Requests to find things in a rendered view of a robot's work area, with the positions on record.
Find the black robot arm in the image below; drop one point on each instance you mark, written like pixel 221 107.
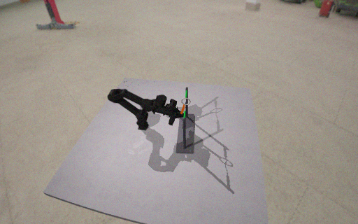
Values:
pixel 154 105

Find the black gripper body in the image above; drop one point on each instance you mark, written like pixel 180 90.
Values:
pixel 171 114

